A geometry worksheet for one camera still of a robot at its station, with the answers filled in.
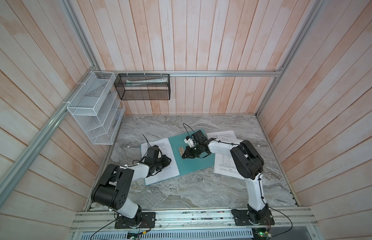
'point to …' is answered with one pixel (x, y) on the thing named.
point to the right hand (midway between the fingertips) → (182, 156)
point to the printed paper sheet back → (226, 136)
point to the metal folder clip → (181, 150)
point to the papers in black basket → (131, 82)
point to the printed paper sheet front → (169, 171)
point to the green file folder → (186, 165)
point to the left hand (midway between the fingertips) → (170, 163)
